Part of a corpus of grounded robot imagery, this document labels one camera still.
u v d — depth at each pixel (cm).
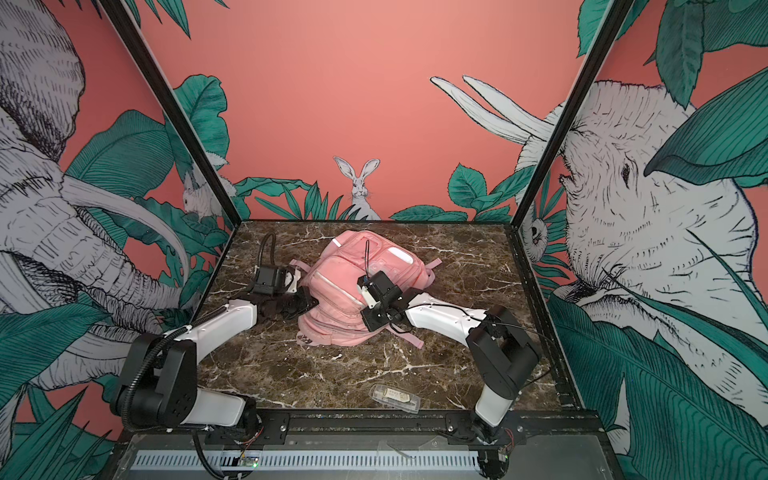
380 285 69
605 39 73
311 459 70
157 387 43
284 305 76
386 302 68
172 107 86
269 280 71
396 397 78
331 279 93
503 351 46
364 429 75
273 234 118
